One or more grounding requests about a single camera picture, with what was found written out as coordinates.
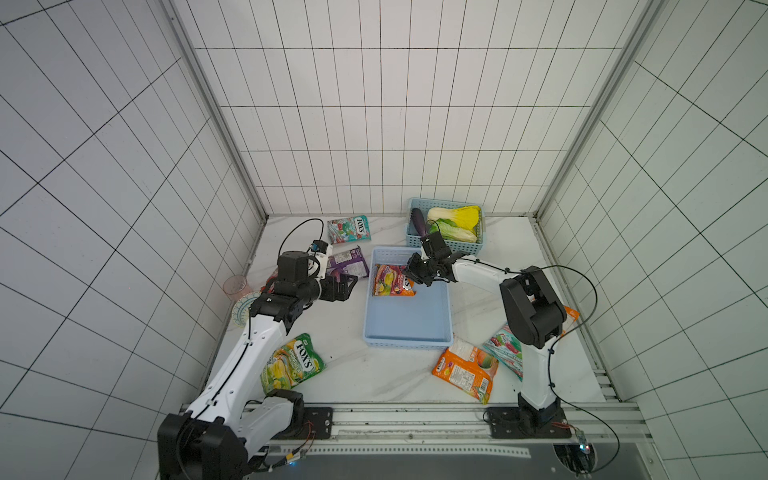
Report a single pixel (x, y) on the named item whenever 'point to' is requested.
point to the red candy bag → (269, 285)
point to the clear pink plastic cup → (236, 286)
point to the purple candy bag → (352, 262)
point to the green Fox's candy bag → (291, 364)
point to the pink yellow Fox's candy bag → (391, 280)
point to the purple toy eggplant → (419, 221)
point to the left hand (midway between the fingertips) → (337, 282)
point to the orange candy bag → (573, 313)
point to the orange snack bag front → (467, 367)
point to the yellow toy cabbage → (467, 216)
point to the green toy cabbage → (451, 231)
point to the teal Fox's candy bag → (349, 229)
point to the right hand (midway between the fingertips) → (390, 273)
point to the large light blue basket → (411, 322)
